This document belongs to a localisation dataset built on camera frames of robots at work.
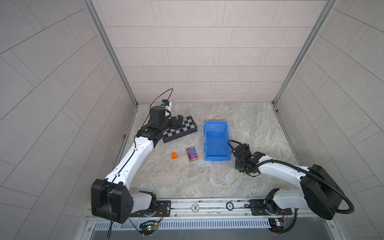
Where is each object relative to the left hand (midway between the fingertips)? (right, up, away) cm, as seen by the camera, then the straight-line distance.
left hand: (179, 114), depth 80 cm
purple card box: (+6, -23, +9) cm, 26 cm away
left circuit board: (-12, -50, -15) cm, 54 cm away
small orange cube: (-4, -24, +8) cm, 26 cm away
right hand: (+34, -31, +8) cm, 46 cm away
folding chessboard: (+4, -8, +19) cm, 21 cm away
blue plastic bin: (+22, -14, +18) cm, 32 cm away
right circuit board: (+47, -51, -12) cm, 70 cm away
